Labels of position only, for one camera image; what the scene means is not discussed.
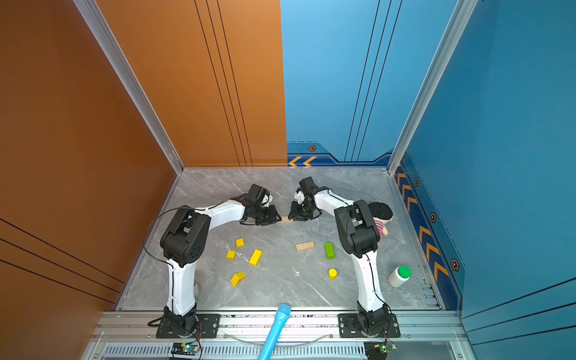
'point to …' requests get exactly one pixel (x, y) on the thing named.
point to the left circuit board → (184, 349)
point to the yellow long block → (256, 257)
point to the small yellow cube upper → (240, 242)
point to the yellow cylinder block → (332, 273)
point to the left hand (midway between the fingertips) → (282, 217)
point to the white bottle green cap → (400, 276)
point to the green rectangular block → (330, 250)
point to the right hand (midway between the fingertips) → (289, 217)
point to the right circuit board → (376, 350)
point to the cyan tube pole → (283, 312)
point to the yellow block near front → (237, 278)
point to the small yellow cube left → (231, 254)
